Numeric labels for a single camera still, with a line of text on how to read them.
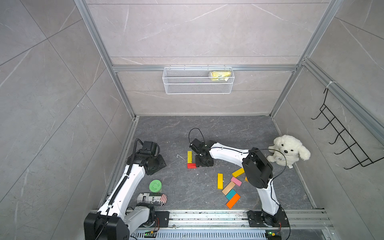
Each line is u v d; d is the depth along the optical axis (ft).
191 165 3.00
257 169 1.69
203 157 2.25
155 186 2.62
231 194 2.63
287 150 2.64
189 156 3.12
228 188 2.68
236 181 2.73
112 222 1.28
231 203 2.57
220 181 2.81
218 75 2.80
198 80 3.30
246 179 1.81
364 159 1.90
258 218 2.40
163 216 2.43
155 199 2.50
